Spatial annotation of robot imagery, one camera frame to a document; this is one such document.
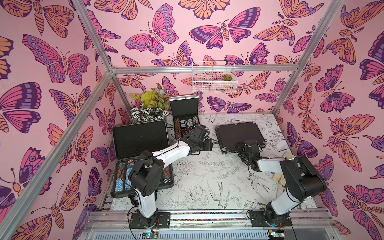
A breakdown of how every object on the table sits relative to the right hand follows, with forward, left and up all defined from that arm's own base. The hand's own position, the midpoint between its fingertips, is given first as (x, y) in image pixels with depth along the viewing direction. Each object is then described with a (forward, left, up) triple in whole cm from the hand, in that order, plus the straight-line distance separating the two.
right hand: (238, 144), depth 97 cm
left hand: (-4, +18, +6) cm, 19 cm away
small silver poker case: (+27, +37, +4) cm, 46 cm away
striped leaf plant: (+8, +57, +18) cm, 60 cm away
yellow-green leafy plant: (+26, +56, +17) cm, 63 cm away
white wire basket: (+32, +17, +29) cm, 46 cm away
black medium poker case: (+6, +6, +1) cm, 8 cm away
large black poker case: (-3, +69, +6) cm, 69 cm away
